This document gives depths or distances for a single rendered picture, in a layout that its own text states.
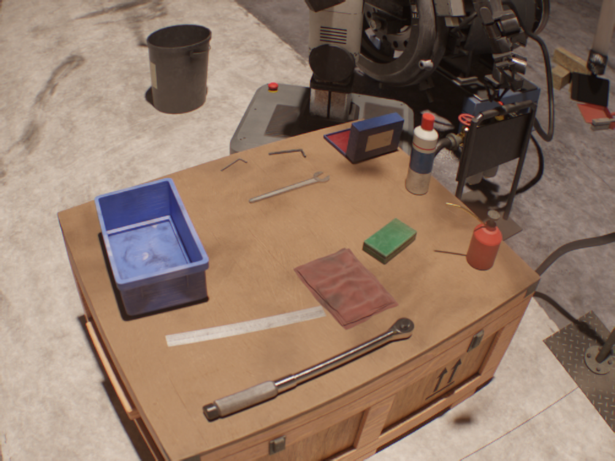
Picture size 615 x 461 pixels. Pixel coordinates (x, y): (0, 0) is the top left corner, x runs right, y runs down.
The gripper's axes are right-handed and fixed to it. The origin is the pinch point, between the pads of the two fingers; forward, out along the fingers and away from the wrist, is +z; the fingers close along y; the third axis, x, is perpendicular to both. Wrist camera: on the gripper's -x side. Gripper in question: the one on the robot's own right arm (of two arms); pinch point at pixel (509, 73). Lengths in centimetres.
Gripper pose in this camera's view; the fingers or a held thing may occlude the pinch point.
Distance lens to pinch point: 196.5
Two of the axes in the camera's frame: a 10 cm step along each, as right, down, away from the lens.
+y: 1.8, -6.3, 7.6
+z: 4.5, 7.4, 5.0
